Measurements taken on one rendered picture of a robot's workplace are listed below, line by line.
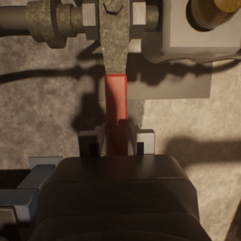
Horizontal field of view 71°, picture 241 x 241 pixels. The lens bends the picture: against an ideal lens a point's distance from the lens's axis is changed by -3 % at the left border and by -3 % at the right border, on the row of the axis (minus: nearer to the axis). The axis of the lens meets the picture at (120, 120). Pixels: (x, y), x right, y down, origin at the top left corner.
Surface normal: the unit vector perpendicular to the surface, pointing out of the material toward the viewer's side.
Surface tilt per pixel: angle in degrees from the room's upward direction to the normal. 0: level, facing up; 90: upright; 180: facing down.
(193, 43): 0
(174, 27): 0
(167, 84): 0
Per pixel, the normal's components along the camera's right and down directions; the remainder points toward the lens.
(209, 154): 0.02, 0.25
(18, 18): 0.20, 0.48
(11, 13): 0.14, -0.01
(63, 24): 0.03, 0.66
